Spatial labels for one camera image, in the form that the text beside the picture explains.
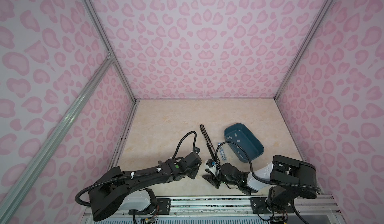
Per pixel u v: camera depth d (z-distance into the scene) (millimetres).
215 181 718
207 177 775
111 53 909
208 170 747
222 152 903
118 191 419
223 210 721
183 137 640
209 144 930
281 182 445
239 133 982
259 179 532
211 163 719
